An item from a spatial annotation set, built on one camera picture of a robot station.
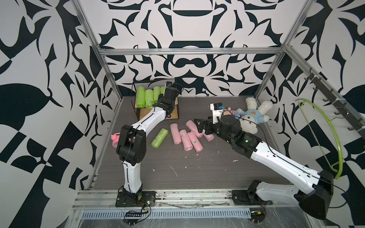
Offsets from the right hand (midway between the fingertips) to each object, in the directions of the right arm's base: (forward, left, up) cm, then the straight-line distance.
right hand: (201, 117), depth 72 cm
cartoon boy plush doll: (+21, -25, -23) cm, 40 cm away
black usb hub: (-38, +35, -31) cm, 60 cm away
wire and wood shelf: (+6, +16, +5) cm, 18 cm away
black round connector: (-39, -27, -31) cm, 57 cm away
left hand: (+24, +22, -7) cm, 33 cm away
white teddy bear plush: (+12, -35, -19) cm, 42 cm away
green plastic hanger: (-22, -54, 0) cm, 58 cm away
